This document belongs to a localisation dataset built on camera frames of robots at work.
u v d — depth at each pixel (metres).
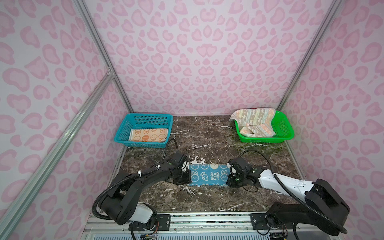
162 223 0.73
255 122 1.13
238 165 0.68
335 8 0.70
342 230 0.39
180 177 0.75
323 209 0.41
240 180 0.71
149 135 1.04
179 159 0.72
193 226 0.72
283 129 1.06
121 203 0.42
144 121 1.21
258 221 0.73
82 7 0.68
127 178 0.45
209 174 0.88
